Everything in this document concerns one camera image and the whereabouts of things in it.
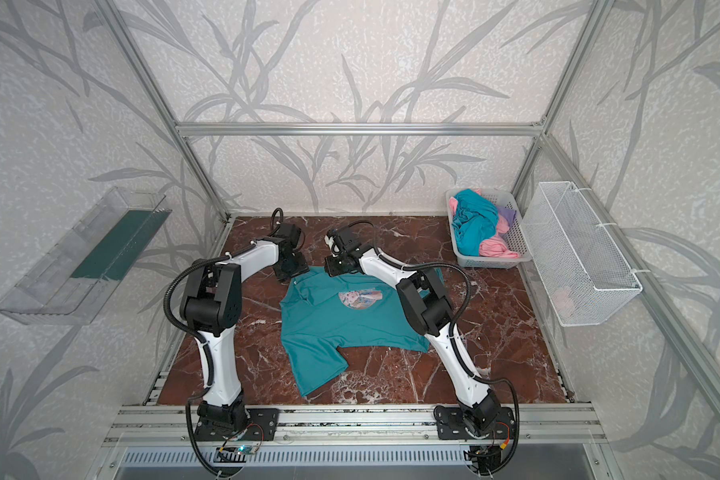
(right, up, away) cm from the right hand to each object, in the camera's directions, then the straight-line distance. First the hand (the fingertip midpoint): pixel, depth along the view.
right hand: (329, 258), depth 101 cm
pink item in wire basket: (+63, -9, -28) cm, 70 cm away
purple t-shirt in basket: (+66, +16, +10) cm, 69 cm away
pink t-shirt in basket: (+58, +4, +2) cm, 58 cm away
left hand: (-9, -1, +2) cm, 10 cm away
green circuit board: (-15, -44, -31) cm, 56 cm away
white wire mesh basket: (+60, -1, -39) cm, 72 cm away
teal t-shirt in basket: (+51, +13, +3) cm, 53 cm away
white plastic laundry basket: (+66, +8, +4) cm, 67 cm away
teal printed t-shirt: (-1, -17, -7) cm, 19 cm away
